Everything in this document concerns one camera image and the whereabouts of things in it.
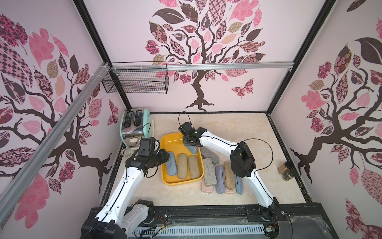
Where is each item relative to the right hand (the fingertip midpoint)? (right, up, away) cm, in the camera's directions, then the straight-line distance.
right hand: (187, 139), depth 96 cm
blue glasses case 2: (+29, -24, -17) cm, 42 cm away
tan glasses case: (-3, -17, -10) cm, 20 cm away
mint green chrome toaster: (-33, +10, -4) cm, 34 cm away
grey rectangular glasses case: (+13, -18, -14) cm, 26 cm away
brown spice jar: (+56, -15, -13) cm, 60 cm away
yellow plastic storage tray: (-10, -2, +6) cm, 12 cm away
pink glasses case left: (+10, -26, -16) cm, 32 cm away
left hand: (-10, -9, -17) cm, 21 cm away
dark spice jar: (+57, -18, -17) cm, 62 cm away
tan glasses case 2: (+24, -19, -17) cm, 35 cm away
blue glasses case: (+4, -6, -2) cm, 8 cm away
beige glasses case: (+5, -17, -9) cm, 20 cm away
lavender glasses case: (+19, -20, -15) cm, 31 cm away
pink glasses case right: (+23, -26, -18) cm, 40 cm away
